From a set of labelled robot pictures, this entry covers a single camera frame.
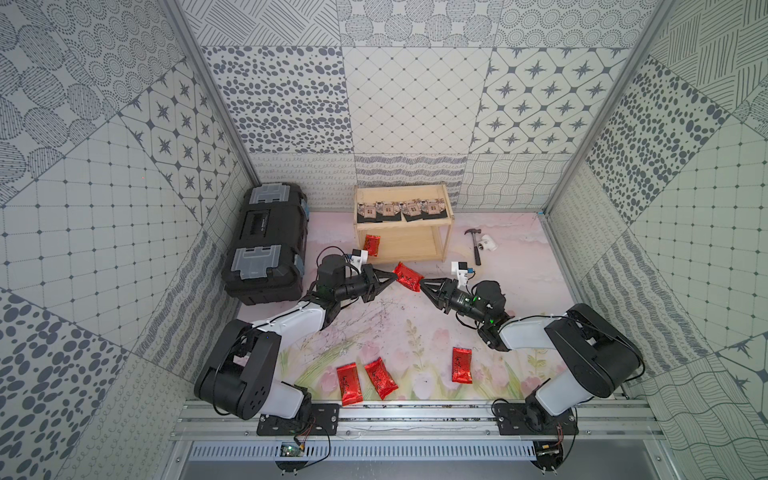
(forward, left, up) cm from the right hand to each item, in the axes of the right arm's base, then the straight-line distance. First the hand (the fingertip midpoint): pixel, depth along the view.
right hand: (420, 285), depth 82 cm
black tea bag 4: (+21, -2, +7) cm, 22 cm away
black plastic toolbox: (+5, +44, +4) cm, 45 cm away
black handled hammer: (+33, -23, -14) cm, 43 cm away
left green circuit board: (-37, +32, -16) cm, 52 cm away
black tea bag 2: (+23, +9, +7) cm, 26 cm away
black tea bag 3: (+24, +1, +6) cm, 25 cm away
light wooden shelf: (+27, 0, -13) cm, 30 cm away
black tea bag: (+21, +16, +7) cm, 27 cm away
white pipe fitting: (+26, -26, -12) cm, 38 cm away
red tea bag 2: (-21, +11, -12) cm, 27 cm away
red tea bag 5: (-17, -12, -14) cm, 25 cm away
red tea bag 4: (+1, +4, +2) cm, 4 cm away
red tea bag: (-23, +19, -14) cm, 32 cm away
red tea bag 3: (+23, +16, -10) cm, 29 cm away
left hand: (+2, +6, +4) cm, 8 cm away
